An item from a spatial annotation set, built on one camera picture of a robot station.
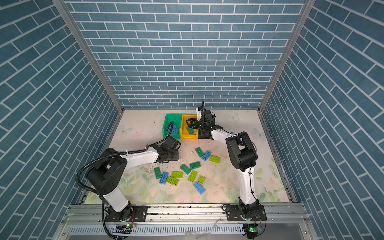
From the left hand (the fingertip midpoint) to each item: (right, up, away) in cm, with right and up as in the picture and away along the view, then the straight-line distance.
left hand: (177, 155), depth 94 cm
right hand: (+7, +22, +4) cm, 24 cm away
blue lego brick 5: (+14, -15, -13) cm, 24 cm away
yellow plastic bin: (+4, +13, +10) cm, 17 cm away
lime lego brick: (+24, -2, -2) cm, 24 cm away
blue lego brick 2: (-4, +17, +13) cm, 22 cm away
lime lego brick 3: (-1, -13, -10) cm, 16 cm away
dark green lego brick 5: (-10, -9, -8) cm, 15 cm away
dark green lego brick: (+8, +15, +11) cm, 20 cm away
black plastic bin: (+17, +15, -17) cm, 29 cm away
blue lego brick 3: (+19, 0, 0) cm, 19 cm away
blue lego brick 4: (-6, -11, -10) cm, 16 cm away
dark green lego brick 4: (+6, -7, -5) cm, 11 cm away
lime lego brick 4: (+10, -11, -8) cm, 17 cm away
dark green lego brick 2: (+14, +2, +2) cm, 15 cm away
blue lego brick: (-3, +15, +10) cm, 18 cm away
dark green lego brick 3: (+12, -5, -4) cm, 13 cm away
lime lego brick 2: (+1, -9, -8) cm, 12 cm away
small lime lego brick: (+16, -12, -10) cm, 22 cm away
